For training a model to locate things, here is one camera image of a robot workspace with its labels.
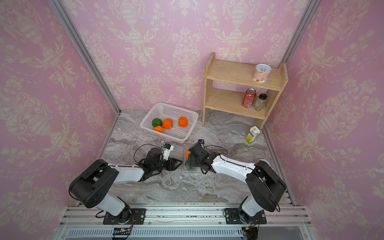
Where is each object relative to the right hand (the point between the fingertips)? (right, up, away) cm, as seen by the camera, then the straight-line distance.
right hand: (194, 160), depth 88 cm
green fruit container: (-27, +23, +18) cm, 39 cm away
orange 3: (-8, +23, +18) cm, 30 cm away
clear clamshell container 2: (+39, +2, +10) cm, 40 cm away
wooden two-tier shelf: (+37, +47, +22) cm, 63 cm away
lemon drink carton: (+37, +14, +7) cm, 40 cm away
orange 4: (-5, +3, +4) cm, 7 cm away
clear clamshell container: (0, -5, -2) cm, 5 cm away
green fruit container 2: (-3, -1, -7) cm, 8 cm away
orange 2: (-25, +18, +15) cm, 34 cm away
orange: (-19, +22, +18) cm, 34 cm away
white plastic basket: (-24, +31, +28) cm, 48 cm away
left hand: (-8, -2, +1) cm, 8 cm away
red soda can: (+32, +36, -1) cm, 48 cm away
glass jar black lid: (+38, +34, -1) cm, 51 cm away
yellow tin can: (+44, -2, +5) cm, 45 cm away
